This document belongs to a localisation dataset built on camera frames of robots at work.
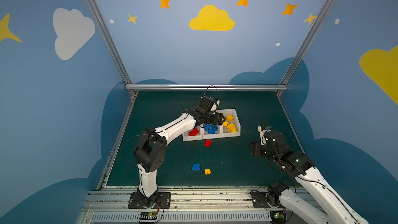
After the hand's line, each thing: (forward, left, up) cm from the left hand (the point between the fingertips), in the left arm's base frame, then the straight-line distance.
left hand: (220, 117), depth 88 cm
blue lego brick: (+1, +5, -14) cm, 15 cm away
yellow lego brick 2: (+4, -5, -13) cm, 15 cm away
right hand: (-16, -17, +2) cm, 23 cm away
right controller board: (-46, -27, -19) cm, 56 cm away
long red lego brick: (-3, +15, -13) cm, 20 cm away
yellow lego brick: (+9, -8, -13) cm, 18 cm away
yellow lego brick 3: (+2, -9, -12) cm, 15 cm away
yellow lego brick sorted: (-2, -9, -12) cm, 15 cm away
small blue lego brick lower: (-24, +14, -15) cm, 31 cm away
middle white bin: (-5, +1, -11) cm, 12 cm away
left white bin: (-6, +20, -13) cm, 25 cm away
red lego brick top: (-9, +7, -15) cm, 19 cm away
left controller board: (-46, +36, -19) cm, 62 cm away
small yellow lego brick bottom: (-26, +7, -14) cm, 31 cm away
